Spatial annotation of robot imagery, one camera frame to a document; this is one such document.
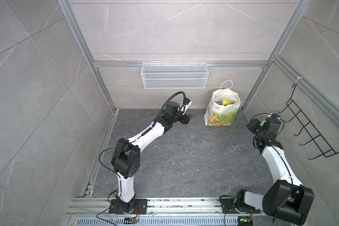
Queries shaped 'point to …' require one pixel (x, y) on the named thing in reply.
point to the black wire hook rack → (327, 150)
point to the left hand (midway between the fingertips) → (190, 109)
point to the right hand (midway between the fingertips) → (256, 121)
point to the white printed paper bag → (221, 116)
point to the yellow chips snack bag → (225, 102)
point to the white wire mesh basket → (174, 76)
